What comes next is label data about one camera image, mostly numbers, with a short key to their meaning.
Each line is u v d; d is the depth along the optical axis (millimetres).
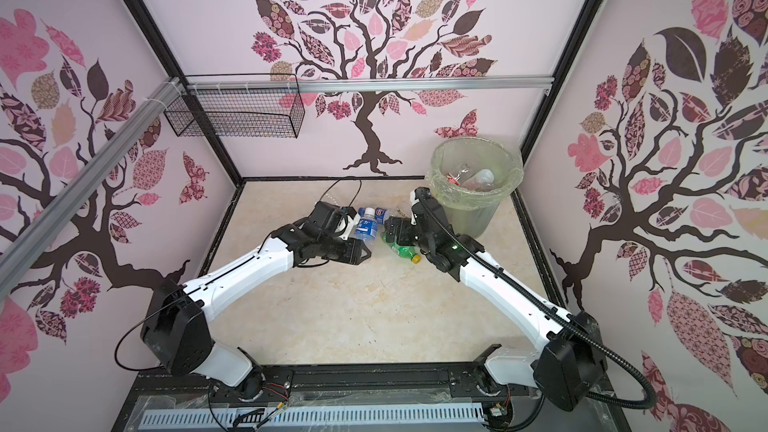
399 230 683
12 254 495
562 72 885
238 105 947
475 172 999
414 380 756
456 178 992
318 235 632
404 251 949
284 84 908
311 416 697
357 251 727
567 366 433
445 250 565
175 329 417
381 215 1027
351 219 773
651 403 367
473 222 940
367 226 819
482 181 967
